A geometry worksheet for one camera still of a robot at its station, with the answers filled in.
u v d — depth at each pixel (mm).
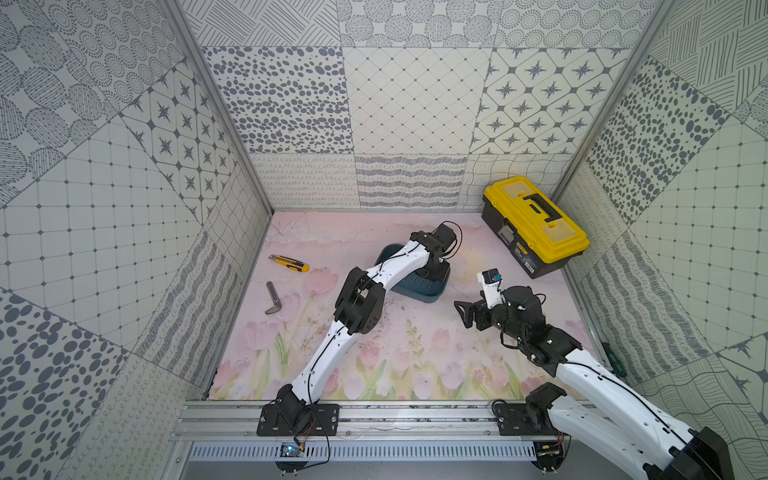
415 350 859
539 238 918
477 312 705
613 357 868
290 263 1039
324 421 735
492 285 686
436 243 768
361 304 631
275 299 953
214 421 748
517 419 744
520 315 604
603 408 485
